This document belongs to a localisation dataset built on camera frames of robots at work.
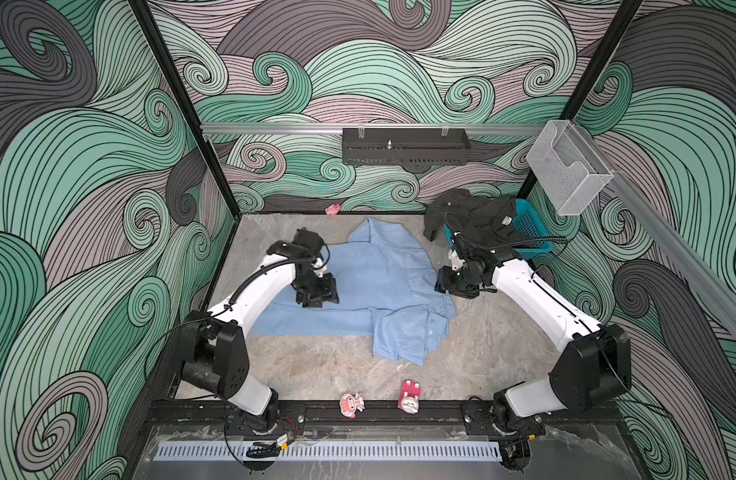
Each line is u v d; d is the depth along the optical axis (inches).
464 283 27.1
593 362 15.9
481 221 43.9
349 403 28.7
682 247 23.2
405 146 38.4
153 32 29.1
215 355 16.7
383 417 29.3
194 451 27.5
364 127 36.4
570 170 30.7
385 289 38.9
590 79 32.3
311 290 28.1
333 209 46.6
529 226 42.3
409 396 28.6
